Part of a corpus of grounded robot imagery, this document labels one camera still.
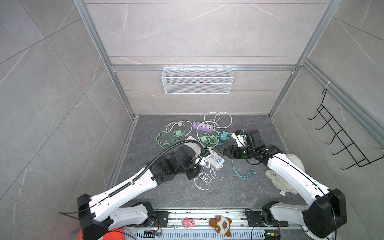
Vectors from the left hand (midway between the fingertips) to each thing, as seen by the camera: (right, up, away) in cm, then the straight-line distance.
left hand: (200, 160), depth 70 cm
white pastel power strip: (+10, -5, +22) cm, 25 cm away
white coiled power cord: (+17, +22, +48) cm, 55 cm away
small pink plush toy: (-7, -30, 0) cm, 31 cm away
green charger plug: (+3, +8, +33) cm, 34 cm away
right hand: (+15, +3, +11) cm, 19 cm away
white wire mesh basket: (-1, +48, +31) cm, 57 cm away
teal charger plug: (+17, +10, +31) cm, 36 cm away
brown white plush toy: (+10, -31, 0) cm, 32 cm away
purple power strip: (+4, +16, +40) cm, 43 cm away
